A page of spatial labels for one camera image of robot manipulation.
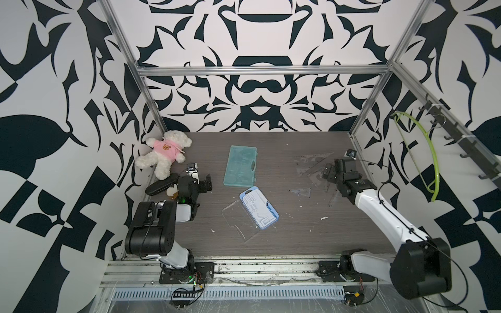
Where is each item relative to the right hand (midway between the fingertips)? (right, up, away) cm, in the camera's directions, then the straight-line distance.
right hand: (339, 171), depth 86 cm
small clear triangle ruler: (-12, -11, +10) cm, 19 cm away
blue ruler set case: (-35, -17, +3) cm, 39 cm away
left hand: (-64, -1, +8) cm, 65 cm away
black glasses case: (-80, -7, +7) cm, 81 cm away
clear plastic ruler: (-9, +4, +21) cm, 23 cm away
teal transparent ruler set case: (-44, 0, +16) cm, 47 cm away
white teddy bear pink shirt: (-82, +9, +16) cm, 84 cm away
